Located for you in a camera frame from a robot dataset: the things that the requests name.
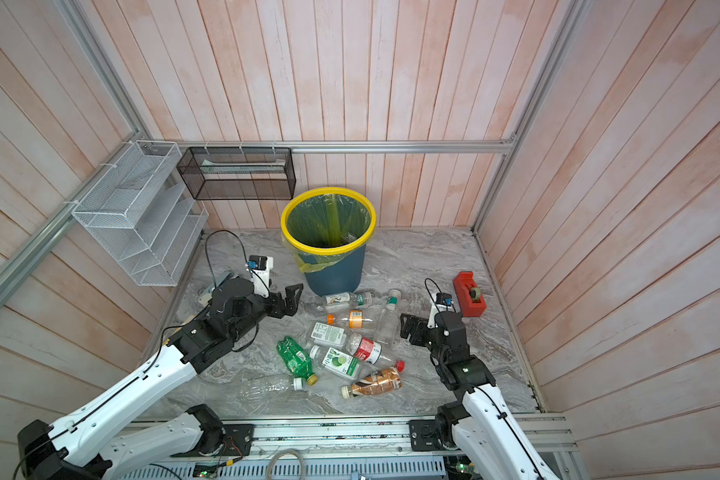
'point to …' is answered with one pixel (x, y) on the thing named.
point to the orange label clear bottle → (353, 319)
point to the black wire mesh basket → (239, 173)
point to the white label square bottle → (329, 335)
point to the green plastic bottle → (297, 360)
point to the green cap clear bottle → (388, 330)
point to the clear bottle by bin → (347, 298)
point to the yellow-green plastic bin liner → (325, 220)
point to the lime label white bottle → (335, 360)
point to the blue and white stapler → (207, 297)
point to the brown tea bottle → (377, 382)
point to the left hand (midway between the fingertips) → (287, 290)
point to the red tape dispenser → (470, 294)
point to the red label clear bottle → (371, 351)
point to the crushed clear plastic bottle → (260, 388)
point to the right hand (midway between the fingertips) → (415, 317)
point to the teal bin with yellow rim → (342, 277)
